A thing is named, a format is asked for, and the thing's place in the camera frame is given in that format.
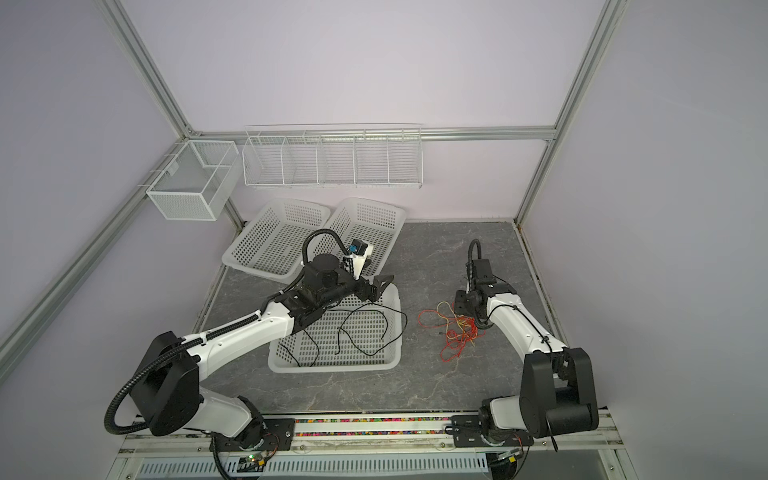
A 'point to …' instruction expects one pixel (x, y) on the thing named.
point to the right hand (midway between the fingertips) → (468, 307)
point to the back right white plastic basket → (377, 223)
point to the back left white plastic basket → (272, 246)
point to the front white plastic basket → (365, 328)
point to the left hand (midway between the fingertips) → (382, 272)
